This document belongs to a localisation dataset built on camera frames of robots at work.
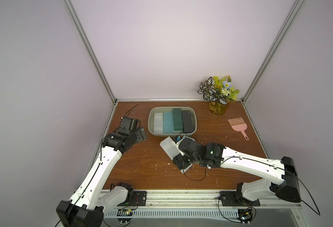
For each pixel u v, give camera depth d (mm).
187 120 1021
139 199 737
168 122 1034
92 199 382
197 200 745
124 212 721
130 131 550
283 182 407
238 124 1034
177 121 1015
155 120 1046
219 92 923
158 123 1046
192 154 518
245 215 699
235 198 659
